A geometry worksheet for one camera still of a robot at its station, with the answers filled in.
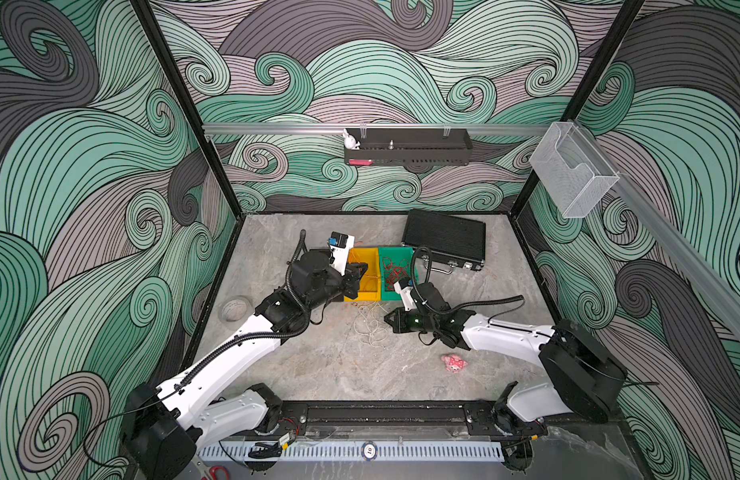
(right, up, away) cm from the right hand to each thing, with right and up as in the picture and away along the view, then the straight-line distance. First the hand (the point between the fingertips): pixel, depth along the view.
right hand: (383, 319), depth 84 cm
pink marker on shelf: (-6, +47, +6) cm, 48 cm away
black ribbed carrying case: (+27, +23, +23) cm, 42 cm away
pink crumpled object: (+18, -10, -6) cm, 22 cm away
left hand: (-5, +17, -12) cm, 22 cm away
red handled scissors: (-40, -29, -18) cm, 53 cm away
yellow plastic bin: (-4, +8, +14) cm, 17 cm away
